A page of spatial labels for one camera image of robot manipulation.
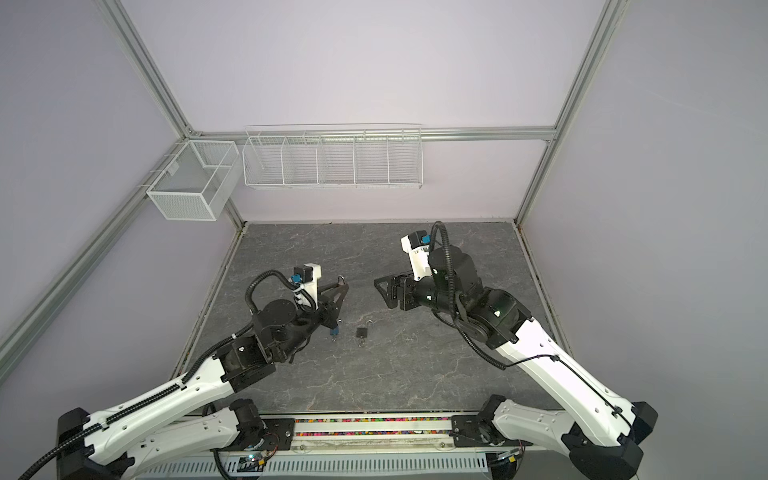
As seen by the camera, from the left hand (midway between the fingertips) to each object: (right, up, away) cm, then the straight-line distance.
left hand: (344, 290), depth 69 cm
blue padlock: (-7, -16, +22) cm, 28 cm away
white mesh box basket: (-57, +33, +32) cm, 73 cm away
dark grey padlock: (+2, -16, +22) cm, 27 cm away
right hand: (+10, +3, -6) cm, 12 cm away
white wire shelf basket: (-9, +41, +31) cm, 52 cm away
